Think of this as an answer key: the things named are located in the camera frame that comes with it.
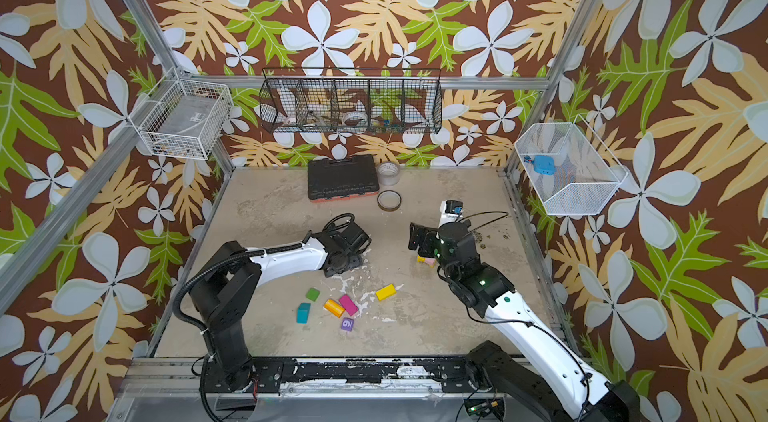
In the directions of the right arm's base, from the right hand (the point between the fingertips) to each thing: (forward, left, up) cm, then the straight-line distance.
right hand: (421, 226), depth 76 cm
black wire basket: (+45, +23, +8) cm, 51 cm away
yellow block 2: (-8, +9, -23) cm, 26 cm away
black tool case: (+33, +25, -18) cm, 46 cm away
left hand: (+2, +20, -21) cm, 29 cm away
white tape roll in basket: (+41, +19, +4) cm, 45 cm away
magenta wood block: (-12, +21, -23) cm, 33 cm away
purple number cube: (-18, +20, -22) cm, 35 cm away
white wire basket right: (+11, -44, +7) cm, 46 cm away
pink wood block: (0, -5, -20) cm, 21 cm away
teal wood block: (-14, +33, -22) cm, 42 cm away
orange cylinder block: (-13, +25, -22) cm, 35 cm away
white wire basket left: (+32, +69, +11) cm, 77 cm away
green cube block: (-8, +32, -24) cm, 40 cm away
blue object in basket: (+19, -37, +3) cm, 42 cm away
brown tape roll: (+28, +7, -24) cm, 38 cm away
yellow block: (-5, 0, -9) cm, 10 cm away
